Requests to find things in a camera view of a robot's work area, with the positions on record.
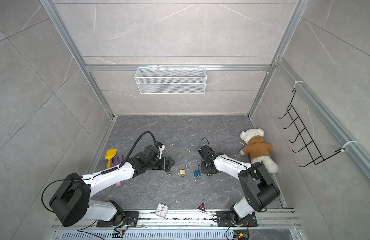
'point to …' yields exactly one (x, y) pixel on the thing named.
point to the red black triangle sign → (201, 207)
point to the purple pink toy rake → (116, 163)
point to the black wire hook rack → (316, 158)
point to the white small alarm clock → (161, 210)
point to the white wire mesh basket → (171, 80)
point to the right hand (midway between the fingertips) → (206, 167)
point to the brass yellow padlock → (182, 172)
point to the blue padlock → (197, 173)
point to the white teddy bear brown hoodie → (257, 150)
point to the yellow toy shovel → (109, 154)
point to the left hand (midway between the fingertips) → (170, 159)
